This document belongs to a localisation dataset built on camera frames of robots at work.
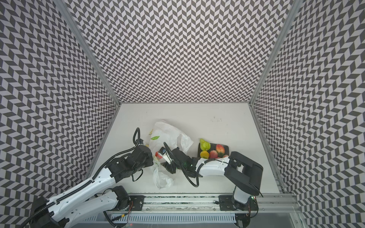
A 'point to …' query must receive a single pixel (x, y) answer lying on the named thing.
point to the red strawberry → (213, 154)
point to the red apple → (220, 150)
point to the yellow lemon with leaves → (204, 154)
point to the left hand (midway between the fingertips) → (151, 158)
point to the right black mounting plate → (225, 204)
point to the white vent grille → (165, 218)
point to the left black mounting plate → (138, 201)
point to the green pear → (204, 145)
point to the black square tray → (213, 147)
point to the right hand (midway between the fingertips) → (165, 161)
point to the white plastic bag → (164, 134)
